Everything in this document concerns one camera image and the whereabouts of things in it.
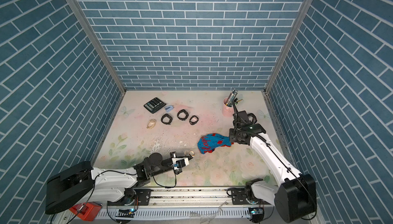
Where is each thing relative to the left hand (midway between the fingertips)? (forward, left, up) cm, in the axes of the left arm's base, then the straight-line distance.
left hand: (193, 158), depth 75 cm
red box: (-21, +44, -7) cm, 50 cm away
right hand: (+12, -22, 0) cm, 26 cm away
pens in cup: (+39, -23, +3) cm, 46 cm away
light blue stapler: (+39, +19, -10) cm, 45 cm away
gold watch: (+2, +1, +1) cm, 3 cm away
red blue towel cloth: (+11, -8, -7) cm, 15 cm away
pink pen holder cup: (+33, -21, -4) cm, 39 cm away
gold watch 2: (+27, +30, -12) cm, 42 cm away
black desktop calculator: (+42, +30, -10) cm, 52 cm away
